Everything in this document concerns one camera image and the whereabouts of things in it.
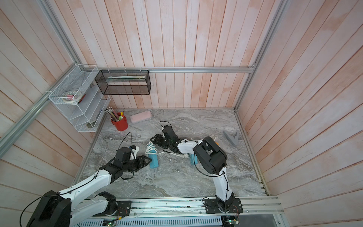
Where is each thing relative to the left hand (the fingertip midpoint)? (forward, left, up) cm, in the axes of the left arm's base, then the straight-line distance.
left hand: (148, 163), depth 84 cm
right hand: (+16, -1, +1) cm, 16 cm away
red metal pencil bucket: (+31, +26, -2) cm, 41 cm away
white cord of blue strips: (+8, 0, +2) cm, 9 cm away
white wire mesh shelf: (+19, +34, +24) cm, 46 cm away
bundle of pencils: (+31, +28, +7) cm, 42 cm away
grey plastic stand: (+18, -58, -2) cm, 61 cm away
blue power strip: (+6, -2, +1) cm, 6 cm away
